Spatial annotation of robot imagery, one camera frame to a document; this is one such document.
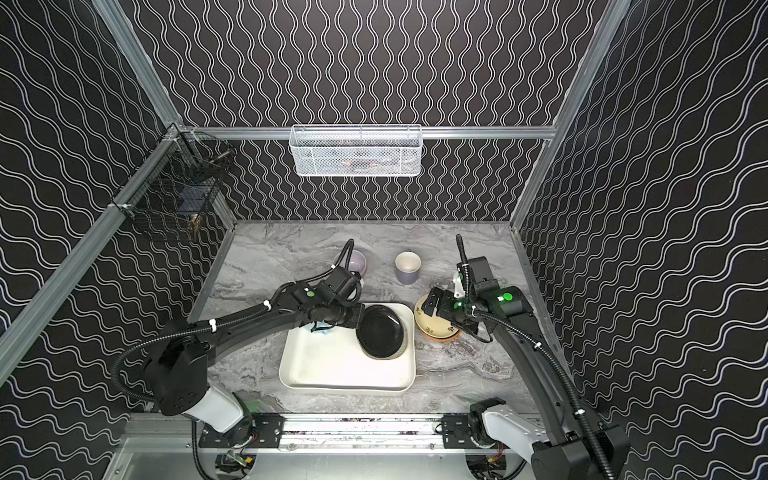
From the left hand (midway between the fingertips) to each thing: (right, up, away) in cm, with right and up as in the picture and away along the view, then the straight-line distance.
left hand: (365, 314), depth 83 cm
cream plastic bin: (-9, -14, +3) cm, 17 cm away
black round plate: (+4, -6, +3) cm, 8 cm away
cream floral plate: (+20, -5, +8) cm, 22 cm away
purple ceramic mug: (+13, +12, +23) cm, 29 cm away
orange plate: (+21, -9, +7) cm, 24 cm away
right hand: (+19, +2, -7) cm, 20 cm away
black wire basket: (-62, +40, +14) cm, 75 cm away
